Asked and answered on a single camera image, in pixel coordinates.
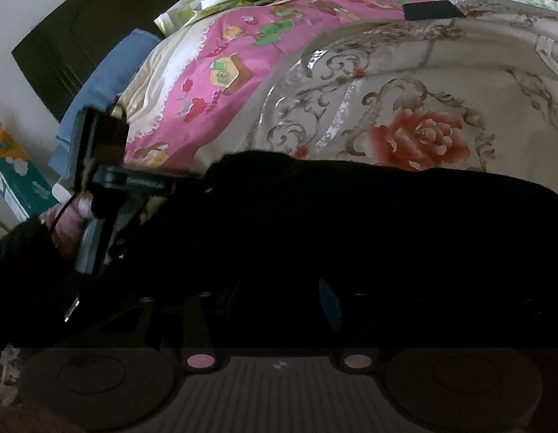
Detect pink cartoon bed sheet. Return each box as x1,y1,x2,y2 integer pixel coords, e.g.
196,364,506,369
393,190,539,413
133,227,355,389
118,0,433,169

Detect black flat phone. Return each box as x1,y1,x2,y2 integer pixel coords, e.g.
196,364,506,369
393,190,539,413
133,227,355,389
402,0,465,21

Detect cream floral quilt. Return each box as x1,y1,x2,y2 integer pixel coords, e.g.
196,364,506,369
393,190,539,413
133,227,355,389
194,0,558,193

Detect black pants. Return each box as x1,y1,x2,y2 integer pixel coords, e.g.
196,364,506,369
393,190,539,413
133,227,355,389
0,148,558,433

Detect left hand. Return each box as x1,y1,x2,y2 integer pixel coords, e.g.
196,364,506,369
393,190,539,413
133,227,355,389
42,192,94,254

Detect green orange tissue box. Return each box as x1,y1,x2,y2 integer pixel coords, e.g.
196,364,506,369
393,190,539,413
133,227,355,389
0,123,58,222

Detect blue folded cloth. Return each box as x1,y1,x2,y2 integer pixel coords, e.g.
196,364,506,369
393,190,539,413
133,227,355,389
48,29,161,179

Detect dark wooden headboard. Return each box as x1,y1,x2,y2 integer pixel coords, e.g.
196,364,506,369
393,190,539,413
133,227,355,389
12,0,179,120

